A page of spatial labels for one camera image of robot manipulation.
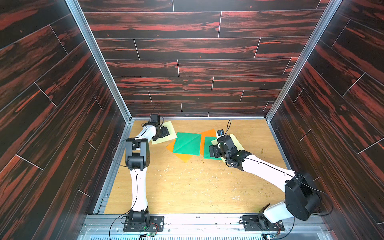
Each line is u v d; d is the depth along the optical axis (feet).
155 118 2.92
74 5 2.16
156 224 2.36
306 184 1.39
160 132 3.17
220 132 2.47
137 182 2.06
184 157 3.31
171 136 3.55
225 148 2.15
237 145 3.53
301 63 2.83
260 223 2.16
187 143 3.47
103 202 2.72
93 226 2.41
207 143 3.42
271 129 3.91
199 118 3.91
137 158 2.02
